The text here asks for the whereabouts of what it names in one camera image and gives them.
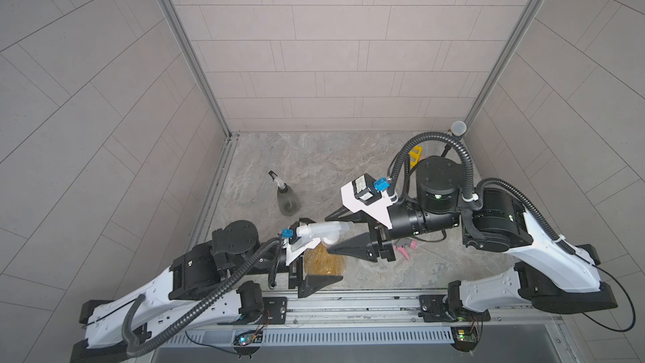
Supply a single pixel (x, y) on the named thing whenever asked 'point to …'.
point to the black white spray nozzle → (275, 178)
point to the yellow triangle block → (415, 153)
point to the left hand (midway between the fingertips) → (338, 258)
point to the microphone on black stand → (458, 129)
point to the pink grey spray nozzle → (401, 244)
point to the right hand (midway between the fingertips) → (335, 237)
